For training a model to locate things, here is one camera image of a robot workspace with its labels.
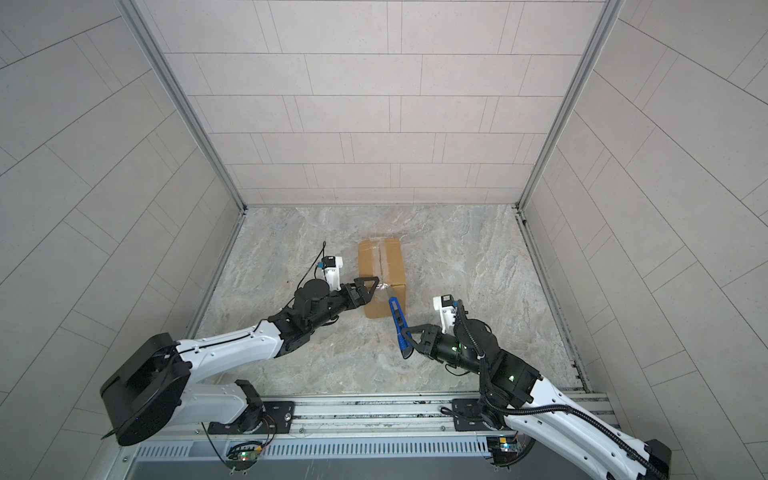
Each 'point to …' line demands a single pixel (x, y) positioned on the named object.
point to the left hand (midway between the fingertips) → (379, 282)
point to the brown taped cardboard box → (383, 259)
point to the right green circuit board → (503, 448)
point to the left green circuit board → (243, 456)
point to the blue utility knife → (406, 348)
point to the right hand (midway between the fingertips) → (401, 343)
